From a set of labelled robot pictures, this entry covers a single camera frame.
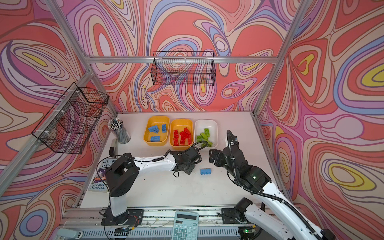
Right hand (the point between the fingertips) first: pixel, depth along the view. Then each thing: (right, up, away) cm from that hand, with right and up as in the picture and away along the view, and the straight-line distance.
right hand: (218, 156), depth 73 cm
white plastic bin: (-7, +15, +36) cm, 40 cm away
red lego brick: (-25, +8, +31) cm, 41 cm away
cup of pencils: (-59, +15, +16) cm, 63 cm away
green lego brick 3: (-5, +8, +29) cm, 30 cm away
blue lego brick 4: (-5, -12, +13) cm, 19 cm away
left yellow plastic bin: (-39, +19, +42) cm, 61 cm away
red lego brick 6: (-20, +4, +29) cm, 35 cm away
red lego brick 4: (-20, +8, +28) cm, 36 cm away
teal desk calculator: (-16, -32, -4) cm, 36 cm away
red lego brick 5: (-15, +5, +27) cm, 31 cm away
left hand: (-14, -9, +17) cm, 23 cm away
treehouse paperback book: (-65, -17, +9) cm, 68 cm away
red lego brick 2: (-17, +11, +31) cm, 37 cm away
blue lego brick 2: (-40, +13, +32) cm, 53 cm away
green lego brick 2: (-8, +7, +26) cm, 29 cm away
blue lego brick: (-33, +13, +33) cm, 49 cm away
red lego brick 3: (-24, +4, +28) cm, 38 cm away
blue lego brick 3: (-39, +6, +29) cm, 49 cm away
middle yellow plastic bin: (-23, +16, +37) cm, 47 cm away
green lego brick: (-3, +11, +32) cm, 34 cm away
